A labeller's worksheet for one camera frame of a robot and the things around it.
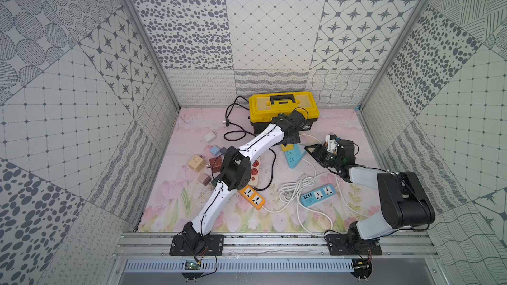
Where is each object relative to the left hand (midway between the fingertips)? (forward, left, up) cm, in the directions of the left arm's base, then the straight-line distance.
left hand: (289, 137), depth 96 cm
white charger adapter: (+6, +43, -8) cm, 44 cm away
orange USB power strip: (-27, +18, -7) cm, 33 cm away
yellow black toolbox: (+12, +13, +9) cm, 20 cm away
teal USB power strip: (-26, -11, -7) cm, 29 cm away
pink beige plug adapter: (-19, +40, -8) cm, 45 cm away
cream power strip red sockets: (-15, +16, -8) cm, 23 cm away
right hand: (-7, -9, -2) cm, 12 cm away
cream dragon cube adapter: (-12, +45, -6) cm, 47 cm away
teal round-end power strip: (-6, -3, -7) cm, 10 cm away
